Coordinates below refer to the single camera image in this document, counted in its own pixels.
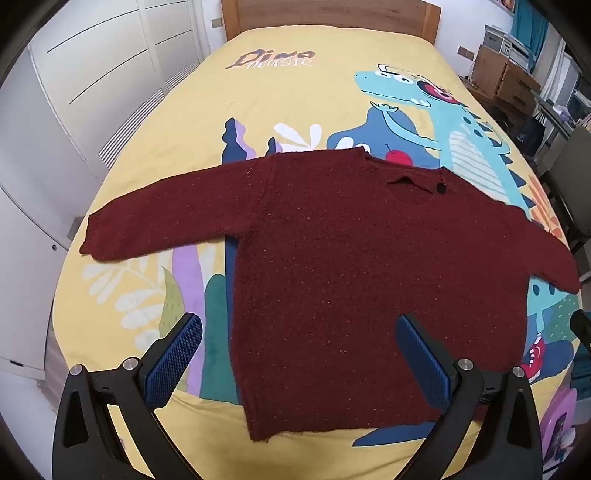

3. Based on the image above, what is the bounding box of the dark red knit sweater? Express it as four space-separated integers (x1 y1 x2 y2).
79 147 581 445

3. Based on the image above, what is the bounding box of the pink plastic toy case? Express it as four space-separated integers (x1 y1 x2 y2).
538 388 580 472

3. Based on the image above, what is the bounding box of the white wardrobe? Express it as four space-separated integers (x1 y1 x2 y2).
0 0 232 370

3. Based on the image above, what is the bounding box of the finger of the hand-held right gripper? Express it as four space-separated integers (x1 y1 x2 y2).
569 309 591 354

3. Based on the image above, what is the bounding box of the grey printer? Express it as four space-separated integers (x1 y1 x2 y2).
480 25 539 70

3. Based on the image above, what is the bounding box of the teal curtain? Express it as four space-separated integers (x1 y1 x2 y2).
512 0 550 75

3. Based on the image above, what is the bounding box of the yellow dinosaur print bedsheet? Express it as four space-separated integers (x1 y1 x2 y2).
46 25 583 480

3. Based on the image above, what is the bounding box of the dark blue bag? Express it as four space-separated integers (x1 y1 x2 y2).
517 113 548 160

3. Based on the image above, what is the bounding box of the wooden headboard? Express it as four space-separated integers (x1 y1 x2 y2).
221 0 438 46

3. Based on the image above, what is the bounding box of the wooden drawer cabinet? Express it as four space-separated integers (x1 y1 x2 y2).
472 44 542 116

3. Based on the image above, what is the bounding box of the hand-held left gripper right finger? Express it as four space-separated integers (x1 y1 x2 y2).
396 314 542 480

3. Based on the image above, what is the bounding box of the grey chair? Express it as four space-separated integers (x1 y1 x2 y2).
538 124 591 254

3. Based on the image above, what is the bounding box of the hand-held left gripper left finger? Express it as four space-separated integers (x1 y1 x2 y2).
52 312 204 480

